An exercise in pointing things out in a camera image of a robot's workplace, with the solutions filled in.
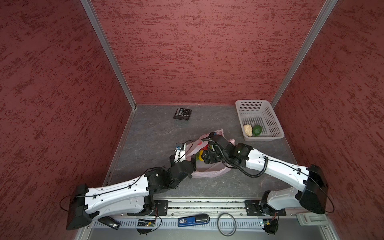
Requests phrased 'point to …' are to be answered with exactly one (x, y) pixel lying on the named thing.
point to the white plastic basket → (259, 112)
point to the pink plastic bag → (203, 170)
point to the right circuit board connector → (270, 225)
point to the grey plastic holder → (309, 218)
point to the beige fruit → (248, 130)
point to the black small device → (109, 222)
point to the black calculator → (182, 114)
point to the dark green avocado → (257, 130)
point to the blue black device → (198, 219)
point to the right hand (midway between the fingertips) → (207, 159)
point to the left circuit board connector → (143, 222)
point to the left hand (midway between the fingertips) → (188, 158)
